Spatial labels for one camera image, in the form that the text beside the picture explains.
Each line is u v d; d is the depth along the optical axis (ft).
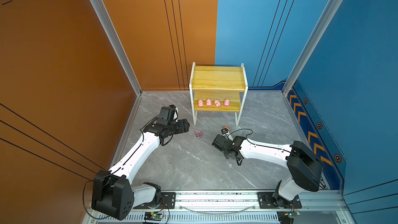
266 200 2.37
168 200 2.44
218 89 2.52
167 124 2.06
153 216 2.32
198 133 3.08
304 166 1.47
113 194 1.29
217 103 2.93
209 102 2.95
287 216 2.32
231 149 2.00
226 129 2.59
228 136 2.50
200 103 2.93
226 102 2.97
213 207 2.38
